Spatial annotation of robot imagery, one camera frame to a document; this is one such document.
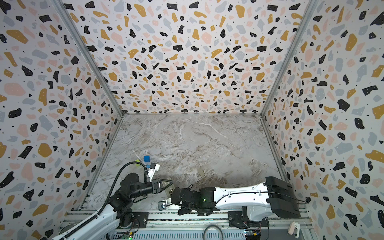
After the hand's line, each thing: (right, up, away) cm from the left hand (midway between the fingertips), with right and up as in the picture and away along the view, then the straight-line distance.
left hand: (171, 183), depth 72 cm
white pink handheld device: (+58, -21, -1) cm, 62 cm away
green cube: (-17, +9, 0) cm, 19 cm away
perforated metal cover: (+17, -20, -7) cm, 27 cm away
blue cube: (-21, +7, +25) cm, 33 cm away
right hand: (0, -5, -2) cm, 6 cm away
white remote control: (-1, -6, +1) cm, 6 cm away
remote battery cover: (+14, 0, +18) cm, 23 cm away
